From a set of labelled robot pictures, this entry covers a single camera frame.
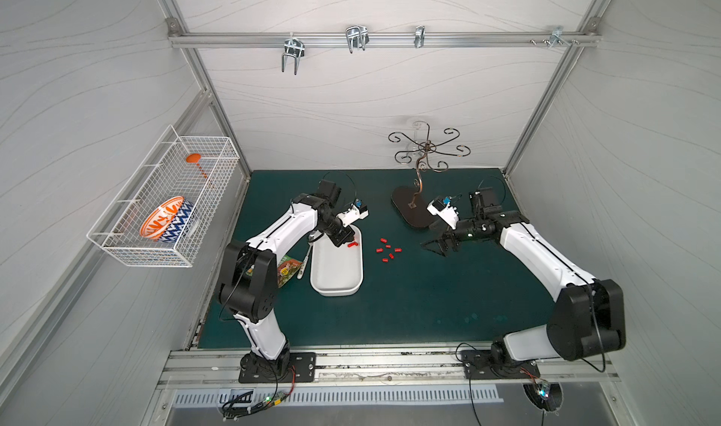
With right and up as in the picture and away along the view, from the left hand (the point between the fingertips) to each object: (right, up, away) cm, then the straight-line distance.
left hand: (351, 237), depth 88 cm
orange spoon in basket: (-45, +24, -8) cm, 51 cm away
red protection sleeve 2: (+12, -4, +9) cm, 16 cm away
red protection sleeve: (+14, -8, +8) cm, 17 cm away
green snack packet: (-21, -10, 0) cm, 23 cm away
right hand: (+24, +2, -5) cm, 25 cm away
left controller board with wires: (-26, -39, -19) cm, 51 cm away
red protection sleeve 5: (+16, -6, +8) cm, 19 cm away
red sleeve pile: (-1, -4, +10) cm, 11 cm away
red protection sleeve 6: (+11, -9, +6) cm, 16 cm away
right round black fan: (+52, -39, -16) cm, 66 cm away
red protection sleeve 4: (+11, -3, +11) cm, 16 cm away
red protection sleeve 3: (+9, -5, +8) cm, 13 cm away
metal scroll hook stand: (+22, +11, +19) cm, 31 cm away
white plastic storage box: (-5, -12, +3) cm, 13 cm away
